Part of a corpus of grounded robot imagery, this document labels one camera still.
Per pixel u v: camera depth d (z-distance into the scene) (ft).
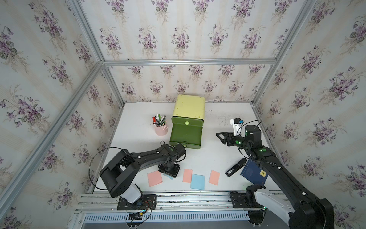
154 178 2.68
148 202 2.40
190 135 2.96
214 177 2.70
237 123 2.30
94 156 2.78
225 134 2.31
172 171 2.41
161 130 3.23
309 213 1.25
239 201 2.40
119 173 1.43
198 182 2.63
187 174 2.74
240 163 2.69
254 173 2.63
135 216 2.36
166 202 2.45
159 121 3.20
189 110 2.91
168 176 2.47
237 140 2.22
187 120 2.75
